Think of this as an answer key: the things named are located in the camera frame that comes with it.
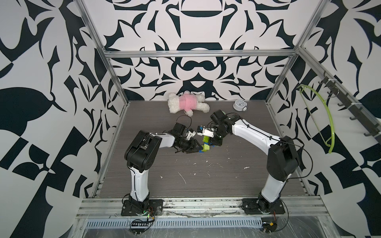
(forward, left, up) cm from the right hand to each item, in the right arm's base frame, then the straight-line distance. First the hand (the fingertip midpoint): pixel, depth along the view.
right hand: (210, 137), depth 89 cm
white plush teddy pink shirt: (+28, +14, 0) cm, 31 cm away
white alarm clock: (+32, -26, -7) cm, 42 cm away
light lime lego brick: (-5, +3, -4) cm, 7 cm away
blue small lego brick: (-5, +6, -8) cm, 11 cm away
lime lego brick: (-4, +3, +4) cm, 7 cm away
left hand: (-3, +6, -8) cm, 11 cm away
